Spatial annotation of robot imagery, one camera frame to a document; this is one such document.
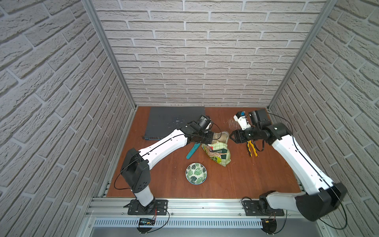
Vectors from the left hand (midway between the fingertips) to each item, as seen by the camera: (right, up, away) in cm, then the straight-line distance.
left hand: (210, 134), depth 81 cm
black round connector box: (+27, -43, -12) cm, 52 cm away
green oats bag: (+4, -10, 0) cm, 10 cm away
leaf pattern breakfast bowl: (-8, -24, +4) cm, 25 cm away
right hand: (+11, 0, -5) cm, 12 cm away
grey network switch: (-32, +8, +26) cm, 42 cm away
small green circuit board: (-33, -43, -10) cm, 55 cm away
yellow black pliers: (+28, -8, +16) cm, 33 cm away
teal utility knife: (-8, -10, +15) cm, 20 cm away
